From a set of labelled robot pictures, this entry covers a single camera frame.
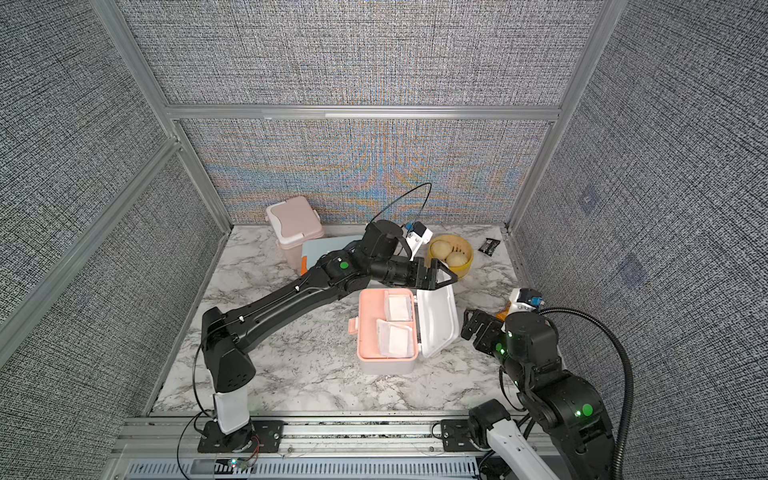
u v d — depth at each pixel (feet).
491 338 1.78
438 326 2.50
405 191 3.73
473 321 1.82
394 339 2.55
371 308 2.80
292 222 3.39
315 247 3.25
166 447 2.41
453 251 3.57
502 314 1.91
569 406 1.25
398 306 2.80
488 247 3.65
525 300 1.72
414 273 1.98
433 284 1.92
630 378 1.39
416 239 2.09
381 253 1.82
